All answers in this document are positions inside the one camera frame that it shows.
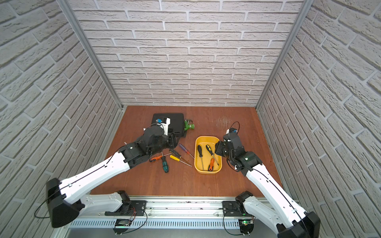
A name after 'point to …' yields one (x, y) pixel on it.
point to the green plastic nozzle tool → (188, 124)
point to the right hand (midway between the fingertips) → (220, 145)
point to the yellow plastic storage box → (206, 161)
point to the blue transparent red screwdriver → (185, 150)
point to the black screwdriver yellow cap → (200, 151)
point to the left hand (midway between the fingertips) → (181, 133)
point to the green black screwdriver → (164, 164)
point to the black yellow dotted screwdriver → (179, 155)
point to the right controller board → (246, 225)
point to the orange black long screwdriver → (211, 167)
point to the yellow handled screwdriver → (178, 160)
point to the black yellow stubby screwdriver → (211, 152)
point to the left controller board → (121, 222)
